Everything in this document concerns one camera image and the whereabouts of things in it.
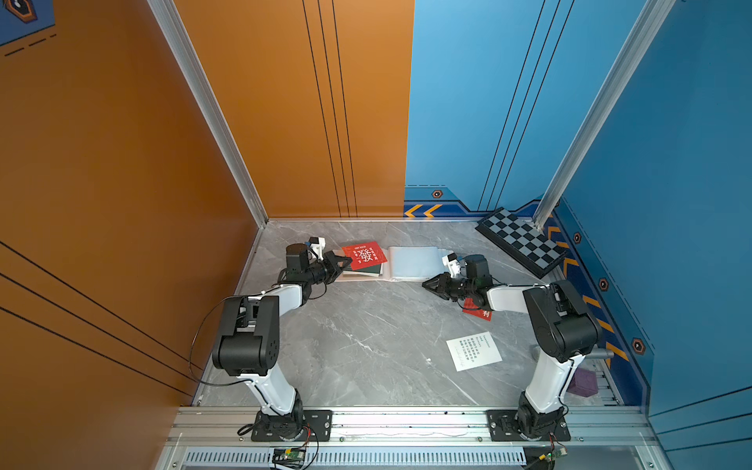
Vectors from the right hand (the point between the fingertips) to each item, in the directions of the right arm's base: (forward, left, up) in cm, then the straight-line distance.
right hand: (425, 285), depth 94 cm
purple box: (-29, -39, -2) cm, 49 cm away
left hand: (+6, +23, +9) cm, 25 cm away
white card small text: (-19, -13, -6) cm, 24 cm away
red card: (+9, +20, +5) cm, 22 cm away
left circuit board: (-45, +37, -9) cm, 59 cm away
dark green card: (+7, +16, 0) cm, 18 cm away
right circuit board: (-44, -28, -7) cm, 53 cm away
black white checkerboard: (+23, -39, -3) cm, 45 cm away
